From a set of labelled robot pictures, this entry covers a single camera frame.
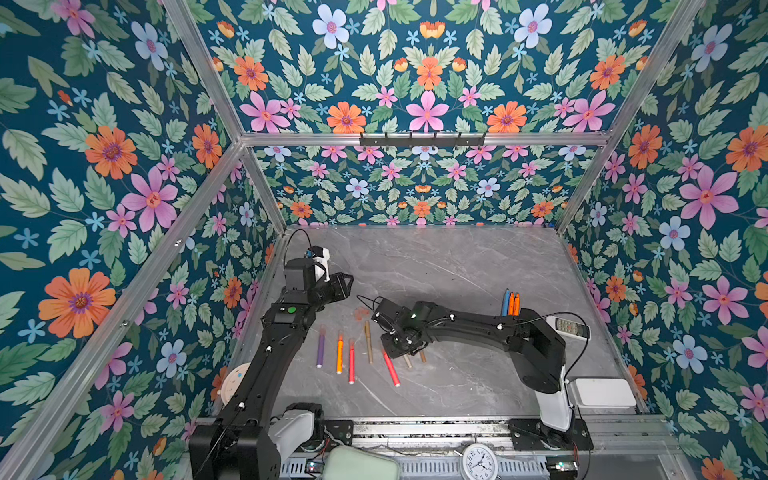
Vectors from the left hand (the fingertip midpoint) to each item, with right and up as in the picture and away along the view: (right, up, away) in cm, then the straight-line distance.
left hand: (352, 271), depth 78 cm
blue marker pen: (+48, -12, +20) cm, 53 cm away
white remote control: (+65, -18, +13) cm, 69 cm away
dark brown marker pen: (+19, -26, +8) cm, 33 cm away
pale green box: (+2, -45, -9) cm, 46 cm away
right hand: (+10, -22, +6) cm, 25 cm away
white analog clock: (+31, -43, -10) cm, 54 cm away
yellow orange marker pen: (+51, -12, +20) cm, 56 cm away
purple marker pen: (-11, -23, +11) cm, 28 cm away
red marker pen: (-1, -29, +6) cm, 30 cm away
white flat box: (+66, -33, -1) cm, 74 cm away
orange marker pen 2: (+49, -12, +19) cm, 54 cm away
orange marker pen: (-5, -25, +8) cm, 27 cm away
